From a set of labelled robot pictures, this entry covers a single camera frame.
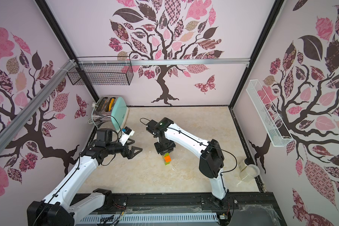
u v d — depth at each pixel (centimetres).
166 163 88
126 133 67
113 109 95
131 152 68
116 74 83
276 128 66
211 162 46
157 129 57
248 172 73
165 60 94
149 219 70
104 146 61
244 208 72
